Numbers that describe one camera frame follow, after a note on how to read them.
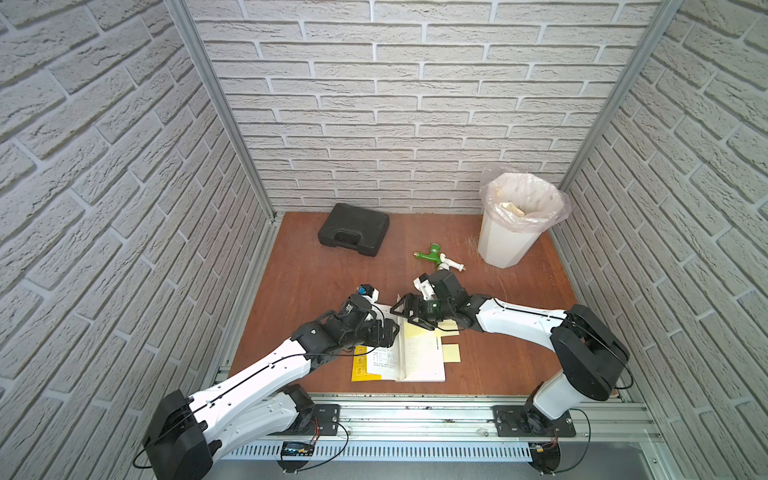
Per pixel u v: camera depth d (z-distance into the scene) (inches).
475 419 29.7
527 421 25.4
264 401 19.0
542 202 37.2
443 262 40.7
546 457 27.9
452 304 26.8
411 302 29.8
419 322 30.6
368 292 28.0
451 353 32.8
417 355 32.7
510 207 32.6
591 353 17.8
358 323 24.1
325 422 28.6
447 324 26.9
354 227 42.2
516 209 32.7
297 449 27.9
